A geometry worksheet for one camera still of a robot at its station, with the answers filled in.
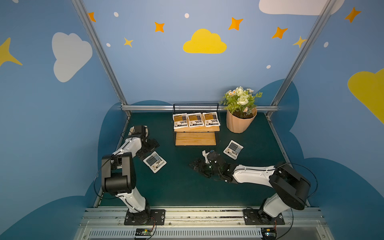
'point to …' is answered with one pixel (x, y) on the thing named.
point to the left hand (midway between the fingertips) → (152, 148)
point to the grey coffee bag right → (233, 149)
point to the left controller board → (143, 232)
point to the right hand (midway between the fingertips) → (192, 166)
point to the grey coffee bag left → (155, 161)
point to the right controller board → (269, 233)
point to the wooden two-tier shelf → (199, 136)
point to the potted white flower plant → (240, 104)
